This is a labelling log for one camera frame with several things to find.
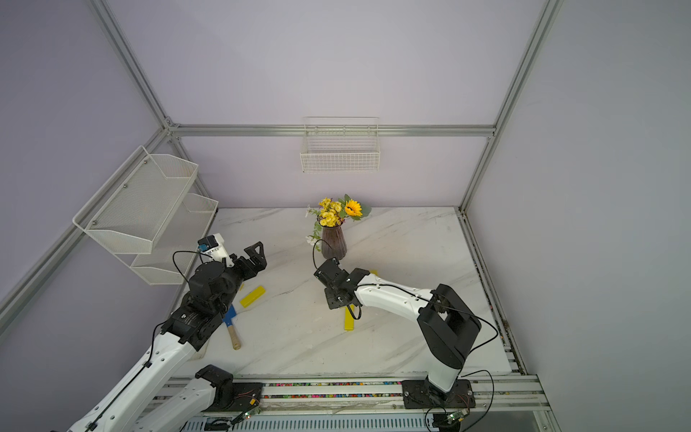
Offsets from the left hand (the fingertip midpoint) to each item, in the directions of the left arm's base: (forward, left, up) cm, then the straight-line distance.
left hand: (250, 253), depth 75 cm
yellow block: (-10, -28, -25) cm, 39 cm away
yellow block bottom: (-11, -35, +8) cm, 37 cm away
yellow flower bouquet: (+14, -22, +1) cm, 26 cm away
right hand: (-4, -26, -20) cm, 33 cm away
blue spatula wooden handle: (-17, +7, -24) cm, 30 cm away
